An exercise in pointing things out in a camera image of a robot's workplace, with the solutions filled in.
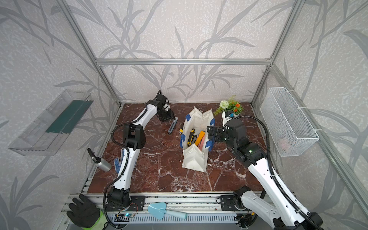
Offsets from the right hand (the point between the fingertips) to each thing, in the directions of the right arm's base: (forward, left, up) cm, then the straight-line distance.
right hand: (214, 127), depth 72 cm
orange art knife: (+11, +6, -25) cm, 28 cm away
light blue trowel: (-33, +29, -27) cm, 51 cm away
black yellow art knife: (+9, +13, -24) cm, 28 cm away
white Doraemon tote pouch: (+8, +9, -25) cm, 28 cm away
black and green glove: (-35, +63, -24) cm, 76 cm away
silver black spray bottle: (-11, +63, -18) cm, 66 cm away
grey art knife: (+20, +27, -26) cm, 42 cm away
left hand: (+25, +26, -24) cm, 44 cm away
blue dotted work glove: (-7, +59, -27) cm, 65 cm away
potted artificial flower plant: (+26, -16, -11) cm, 32 cm away
